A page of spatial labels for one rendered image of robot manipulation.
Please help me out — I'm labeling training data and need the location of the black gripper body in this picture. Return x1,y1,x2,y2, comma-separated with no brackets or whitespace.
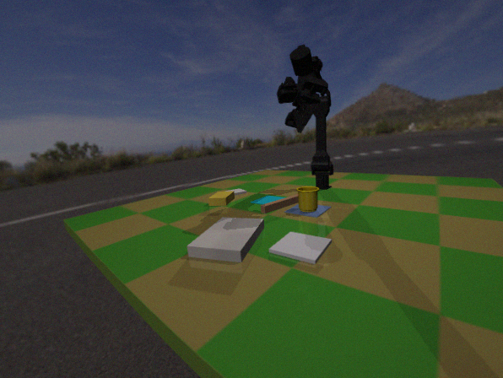
285,76,328,128

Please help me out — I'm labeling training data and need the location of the yellow rectangular block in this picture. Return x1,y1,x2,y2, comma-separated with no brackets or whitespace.
208,192,235,206

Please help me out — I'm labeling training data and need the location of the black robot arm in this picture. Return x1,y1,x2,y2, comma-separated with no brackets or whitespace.
277,44,333,190

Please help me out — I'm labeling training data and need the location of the tan flat bar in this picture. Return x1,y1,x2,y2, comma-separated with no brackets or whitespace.
261,194,299,213

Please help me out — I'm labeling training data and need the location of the yellow cup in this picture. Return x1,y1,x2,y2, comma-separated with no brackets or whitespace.
296,186,319,213

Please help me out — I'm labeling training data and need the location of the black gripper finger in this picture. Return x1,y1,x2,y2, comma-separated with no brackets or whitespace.
289,111,305,133
297,94,321,125

